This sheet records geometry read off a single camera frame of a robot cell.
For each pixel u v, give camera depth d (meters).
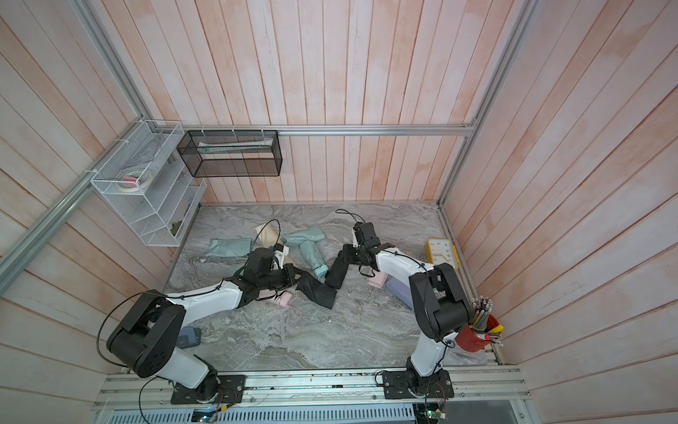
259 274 0.70
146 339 0.44
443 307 0.48
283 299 0.88
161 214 0.78
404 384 0.73
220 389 0.72
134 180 0.74
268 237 1.06
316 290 0.90
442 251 1.01
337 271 0.97
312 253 0.98
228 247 1.04
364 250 0.80
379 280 0.93
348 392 0.73
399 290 0.90
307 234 1.07
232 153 0.90
